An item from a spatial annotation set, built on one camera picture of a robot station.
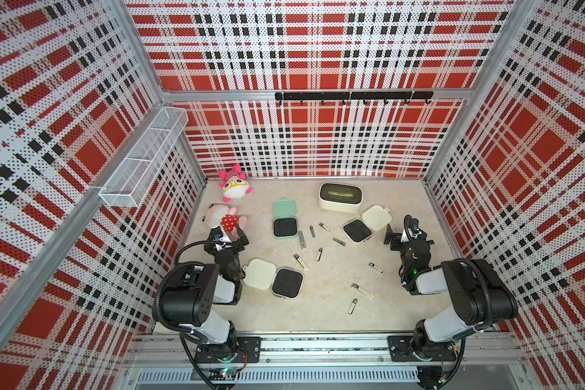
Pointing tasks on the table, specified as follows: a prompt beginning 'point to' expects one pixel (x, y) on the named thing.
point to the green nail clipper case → (284, 219)
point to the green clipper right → (339, 241)
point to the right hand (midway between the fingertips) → (404, 224)
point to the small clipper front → (353, 305)
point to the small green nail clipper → (313, 233)
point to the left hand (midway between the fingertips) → (230, 227)
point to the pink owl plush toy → (234, 184)
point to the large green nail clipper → (301, 240)
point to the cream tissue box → (340, 198)
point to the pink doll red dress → (222, 215)
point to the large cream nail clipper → (305, 266)
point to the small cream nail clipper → (319, 254)
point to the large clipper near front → (362, 291)
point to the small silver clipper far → (322, 225)
